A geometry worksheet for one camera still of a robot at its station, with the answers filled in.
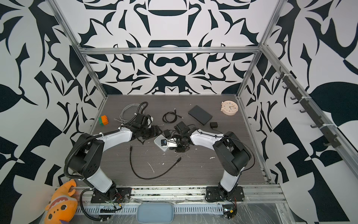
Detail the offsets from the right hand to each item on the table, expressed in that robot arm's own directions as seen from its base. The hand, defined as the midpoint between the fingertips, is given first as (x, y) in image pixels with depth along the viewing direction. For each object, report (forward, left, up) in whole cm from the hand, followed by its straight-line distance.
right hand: (172, 143), depth 90 cm
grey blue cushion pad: (-35, +7, 0) cm, 36 cm away
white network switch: (-5, +5, +12) cm, 14 cm away
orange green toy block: (+19, +51, 0) cm, 54 cm away
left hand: (+8, +8, +4) cm, 12 cm away
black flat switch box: (+25, -20, -4) cm, 33 cm away
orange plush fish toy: (-33, +48, +7) cm, 59 cm away
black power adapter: (+16, -29, -3) cm, 33 cm away
